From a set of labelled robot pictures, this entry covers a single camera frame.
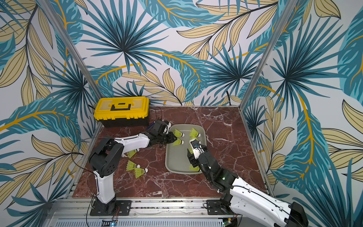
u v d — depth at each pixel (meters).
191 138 0.98
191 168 0.77
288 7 0.69
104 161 0.51
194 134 0.98
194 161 0.67
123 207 0.74
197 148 0.61
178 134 0.98
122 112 0.94
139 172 0.82
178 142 0.95
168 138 0.85
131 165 0.85
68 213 0.74
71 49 0.83
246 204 0.58
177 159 0.90
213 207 0.73
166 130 0.80
